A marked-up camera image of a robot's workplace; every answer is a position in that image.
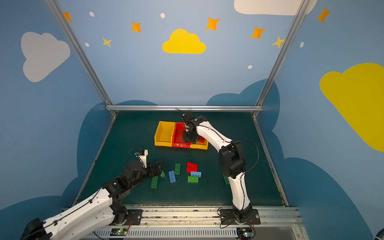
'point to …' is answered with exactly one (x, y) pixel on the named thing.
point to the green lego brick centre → (177, 168)
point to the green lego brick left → (154, 182)
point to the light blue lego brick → (196, 174)
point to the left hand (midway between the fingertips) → (159, 163)
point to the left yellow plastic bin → (164, 135)
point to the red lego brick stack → (191, 167)
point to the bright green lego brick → (193, 179)
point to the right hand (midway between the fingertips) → (188, 138)
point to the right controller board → (244, 233)
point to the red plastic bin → (178, 141)
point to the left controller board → (118, 232)
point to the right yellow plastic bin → (200, 145)
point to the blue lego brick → (172, 176)
